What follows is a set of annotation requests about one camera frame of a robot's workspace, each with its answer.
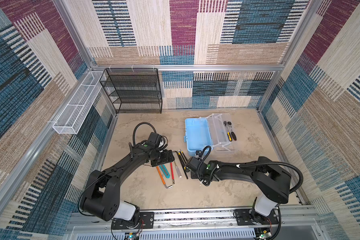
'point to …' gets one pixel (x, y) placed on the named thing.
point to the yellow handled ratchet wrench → (228, 133)
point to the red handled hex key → (172, 174)
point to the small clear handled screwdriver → (178, 171)
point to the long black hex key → (181, 160)
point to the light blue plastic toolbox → (213, 130)
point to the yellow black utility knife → (183, 158)
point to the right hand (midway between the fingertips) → (196, 173)
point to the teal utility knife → (165, 170)
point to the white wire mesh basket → (70, 119)
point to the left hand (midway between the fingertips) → (169, 158)
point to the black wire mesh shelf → (133, 90)
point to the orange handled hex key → (166, 186)
